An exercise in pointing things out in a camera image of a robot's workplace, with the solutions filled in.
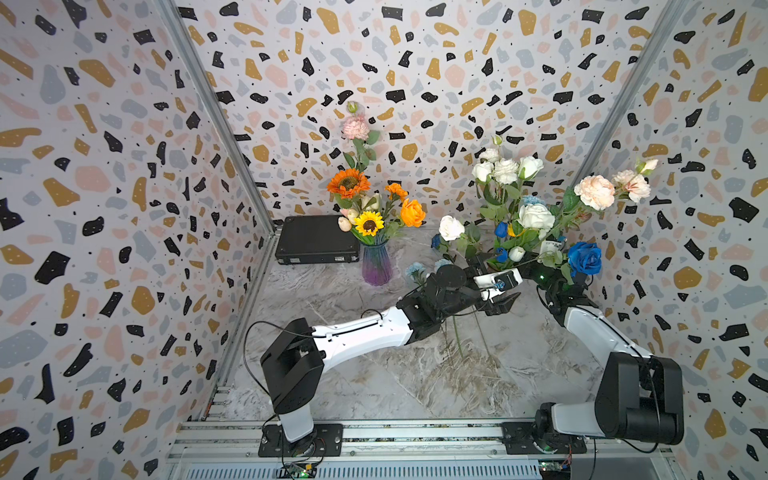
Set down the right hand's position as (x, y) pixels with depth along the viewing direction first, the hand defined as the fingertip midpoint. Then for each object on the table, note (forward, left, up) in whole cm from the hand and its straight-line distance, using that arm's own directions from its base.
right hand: (515, 251), depth 85 cm
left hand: (-15, +7, +11) cm, 21 cm away
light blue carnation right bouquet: (+8, -3, +12) cm, 15 cm away
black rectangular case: (+25, +68, -22) cm, 76 cm away
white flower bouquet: (+3, +4, +9) cm, 10 cm away
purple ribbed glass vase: (+3, +41, -10) cm, 42 cm away
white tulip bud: (-6, +3, +6) cm, 9 cm away
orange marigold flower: (+16, +34, +9) cm, 39 cm away
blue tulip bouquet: (-7, +6, +6) cm, 11 cm away
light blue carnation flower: (+9, +19, -17) cm, 27 cm away
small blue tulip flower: (-16, +15, -23) cm, 32 cm away
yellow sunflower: (+1, +41, +10) cm, 42 cm away
